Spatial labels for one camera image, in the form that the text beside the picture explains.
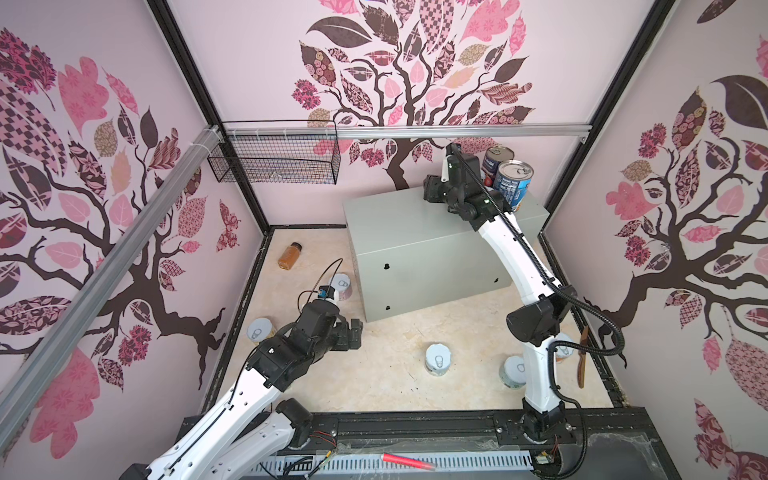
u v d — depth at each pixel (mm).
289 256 1090
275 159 1219
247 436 553
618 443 726
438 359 806
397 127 940
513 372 805
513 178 695
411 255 697
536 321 569
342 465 697
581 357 867
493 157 759
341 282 970
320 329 541
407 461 698
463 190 599
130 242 580
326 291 634
